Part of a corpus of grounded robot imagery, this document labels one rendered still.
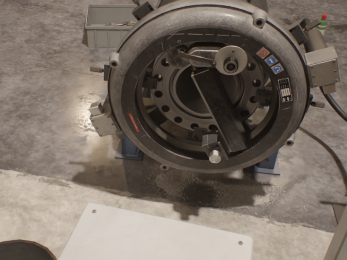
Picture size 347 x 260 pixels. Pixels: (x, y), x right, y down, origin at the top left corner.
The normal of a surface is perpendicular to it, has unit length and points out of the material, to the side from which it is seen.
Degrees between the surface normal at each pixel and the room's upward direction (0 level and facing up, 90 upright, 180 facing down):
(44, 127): 0
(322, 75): 90
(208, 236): 0
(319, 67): 90
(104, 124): 90
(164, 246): 0
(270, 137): 90
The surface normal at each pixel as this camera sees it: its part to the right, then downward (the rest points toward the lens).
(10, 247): 0.15, 0.57
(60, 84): 0.04, -0.79
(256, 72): -0.10, 0.60
